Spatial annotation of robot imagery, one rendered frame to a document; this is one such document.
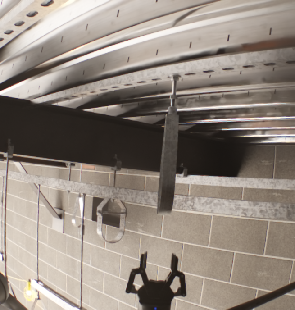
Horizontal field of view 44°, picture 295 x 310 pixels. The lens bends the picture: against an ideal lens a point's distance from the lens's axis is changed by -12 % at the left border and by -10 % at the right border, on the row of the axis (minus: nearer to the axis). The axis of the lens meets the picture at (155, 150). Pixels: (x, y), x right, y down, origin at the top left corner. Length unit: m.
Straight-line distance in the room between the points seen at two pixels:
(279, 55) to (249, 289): 1.70
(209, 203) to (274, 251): 1.03
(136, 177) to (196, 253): 0.75
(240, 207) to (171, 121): 0.35
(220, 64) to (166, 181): 0.25
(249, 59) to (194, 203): 0.57
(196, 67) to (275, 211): 0.42
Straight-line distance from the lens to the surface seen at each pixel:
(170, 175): 0.79
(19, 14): 0.59
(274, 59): 0.69
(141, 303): 0.87
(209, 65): 0.78
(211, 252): 2.36
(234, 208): 1.08
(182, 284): 0.86
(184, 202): 1.19
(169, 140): 0.81
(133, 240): 2.85
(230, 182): 1.76
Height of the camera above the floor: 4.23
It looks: 4 degrees up
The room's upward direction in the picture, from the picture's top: 5 degrees clockwise
